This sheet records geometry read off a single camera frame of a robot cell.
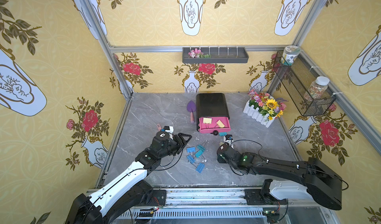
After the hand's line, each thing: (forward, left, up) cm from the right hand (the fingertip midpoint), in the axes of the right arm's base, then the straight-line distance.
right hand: (220, 150), depth 87 cm
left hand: (+1, +20, +13) cm, 24 cm away
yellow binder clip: (+11, +1, +11) cm, 16 cm away
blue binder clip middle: (-5, +18, -2) cm, 19 cm away
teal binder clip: (-2, +13, -3) cm, 13 cm away
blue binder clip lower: (-10, +12, -1) cm, 16 cm away
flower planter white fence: (+24, -27, +11) cm, 37 cm away
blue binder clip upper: (+1, +18, -2) cm, 18 cm away
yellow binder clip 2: (+14, +8, +10) cm, 19 cm away
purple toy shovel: (+33, +19, -2) cm, 38 cm away
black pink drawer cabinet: (+15, +5, +15) cm, 22 cm away
